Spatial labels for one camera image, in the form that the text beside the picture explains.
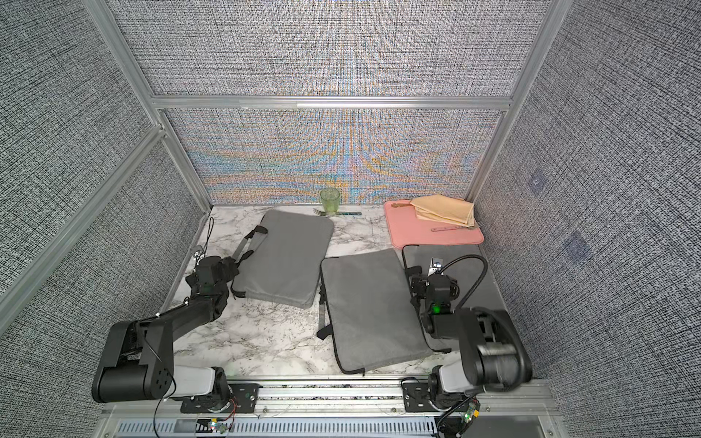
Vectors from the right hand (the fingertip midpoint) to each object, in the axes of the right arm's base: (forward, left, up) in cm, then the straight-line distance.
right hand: (433, 268), depth 92 cm
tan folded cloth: (+33, -13, -6) cm, 36 cm away
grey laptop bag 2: (-16, +21, -3) cm, 27 cm away
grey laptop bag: (+2, +51, 0) cm, 51 cm away
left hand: (+1, +72, +3) cm, 72 cm away
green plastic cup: (+33, +36, +1) cm, 49 cm away
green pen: (+31, +29, -7) cm, 43 cm away
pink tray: (+24, +6, -7) cm, 26 cm away
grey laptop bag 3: (-6, -5, +13) cm, 16 cm away
